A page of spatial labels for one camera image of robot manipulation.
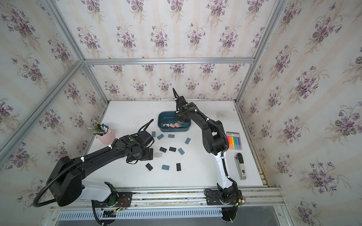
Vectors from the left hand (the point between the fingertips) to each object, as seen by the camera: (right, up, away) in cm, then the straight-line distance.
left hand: (146, 157), depth 83 cm
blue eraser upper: (+6, +10, +15) cm, 19 cm away
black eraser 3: (+1, -6, +1) cm, 6 cm away
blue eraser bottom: (+11, -6, +1) cm, 13 cm away
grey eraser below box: (+14, +10, +16) cm, 23 cm away
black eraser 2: (+15, +2, +10) cm, 18 cm away
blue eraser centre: (+21, +2, +8) cm, 22 cm away
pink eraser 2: (+14, +18, +21) cm, 31 cm away
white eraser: (+6, 0, +7) cm, 9 cm away
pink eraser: (+17, +18, +21) cm, 32 cm away
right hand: (+21, +23, +18) cm, 36 cm away
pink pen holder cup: (-27, +10, +8) cm, 30 cm away
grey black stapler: (+56, -2, 0) cm, 56 cm away
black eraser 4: (+19, -6, +1) cm, 21 cm away
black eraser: (+9, +3, +9) cm, 13 cm away
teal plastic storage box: (+10, +19, +22) cm, 31 cm away
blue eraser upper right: (+25, +8, +14) cm, 30 cm away
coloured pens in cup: (-33, +16, +7) cm, 37 cm away
